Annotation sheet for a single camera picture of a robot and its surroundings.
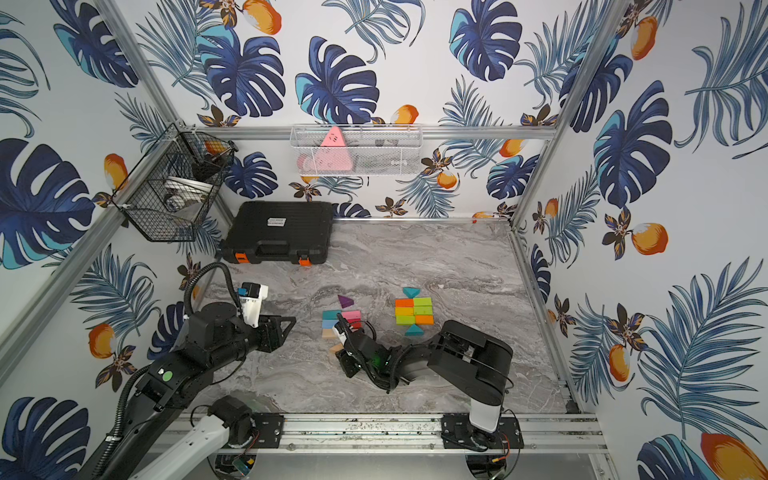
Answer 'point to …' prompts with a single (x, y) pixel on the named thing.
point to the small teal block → (414, 330)
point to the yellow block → (404, 311)
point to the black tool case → (280, 232)
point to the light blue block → (328, 324)
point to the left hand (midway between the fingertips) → (288, 315)
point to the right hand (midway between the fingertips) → (343, 351)
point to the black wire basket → (174, 188)
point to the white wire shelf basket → (358, 150)
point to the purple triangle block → (345, 301)
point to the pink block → (356, 314)
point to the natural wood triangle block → (336, 348)
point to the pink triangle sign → (333, 154)
